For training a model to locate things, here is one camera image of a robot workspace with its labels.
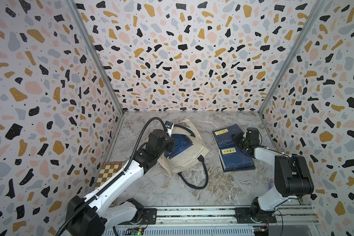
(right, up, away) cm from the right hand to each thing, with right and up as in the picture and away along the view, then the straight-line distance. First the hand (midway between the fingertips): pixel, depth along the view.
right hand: (232, 134), depth 96 cm
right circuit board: (+7, -45, -24) cm, 52 cm away
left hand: (-37, +1, -18) cm, 41 cm away
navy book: (-2, -15, -5) cm, 16 cm away
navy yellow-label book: (-4, -3, +4) cm, 7 cm away
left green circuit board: (-54, -46, -25) cm, 75 cm away
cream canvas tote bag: (-29, -15, +1) cm, 32 cm away
